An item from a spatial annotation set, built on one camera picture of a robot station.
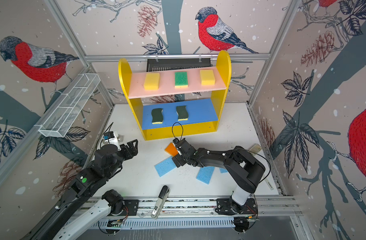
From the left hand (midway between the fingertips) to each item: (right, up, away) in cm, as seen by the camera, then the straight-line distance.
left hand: (131, 142), depth 70 cm
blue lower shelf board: (+35, +16, +27) cm, 47 cm away
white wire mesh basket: (-36, +14, +5) cm, 39 cm away
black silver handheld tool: (+15, -27, +4) cm, 31 cm away
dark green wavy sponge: (+8, +13, +22) cm, 27 cm away
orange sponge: (+17, -8, +23) cm, 29 cm away
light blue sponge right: (+48, -19, +15) cm, 53 cm away
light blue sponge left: (+14, -17, +16) cm, 27 cm away
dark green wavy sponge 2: (+24, +14, +25) cm, 37 cm away
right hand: (+22, -13, +20) cm, 32 cm away
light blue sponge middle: (+37, -21, +13) cm, 45 cm away
